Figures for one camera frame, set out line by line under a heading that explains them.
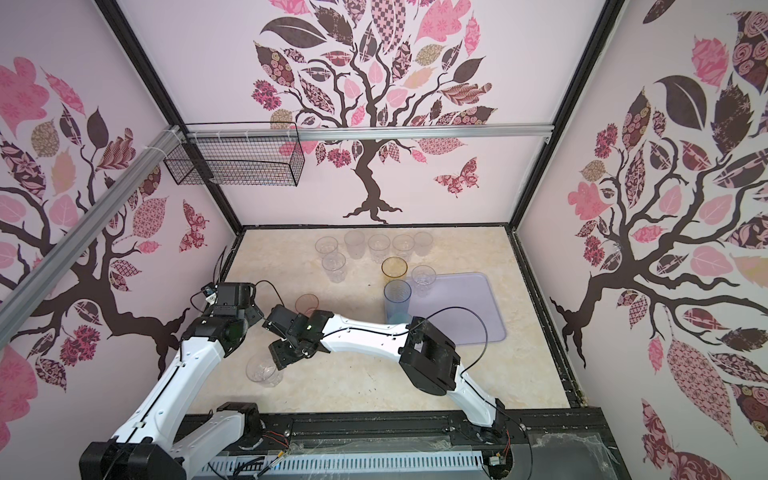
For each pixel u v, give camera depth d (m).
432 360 0.51
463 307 0.52
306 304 0.93
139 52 0.74
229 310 0.61
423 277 1.01
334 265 1.07
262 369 0.83
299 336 0.60
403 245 1.11
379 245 1.10
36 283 0.52
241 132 0.90
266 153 0.95
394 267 0.89
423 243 1.06
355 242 1.06
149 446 0.39
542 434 0.74
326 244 1.11
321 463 0.70
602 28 0.71
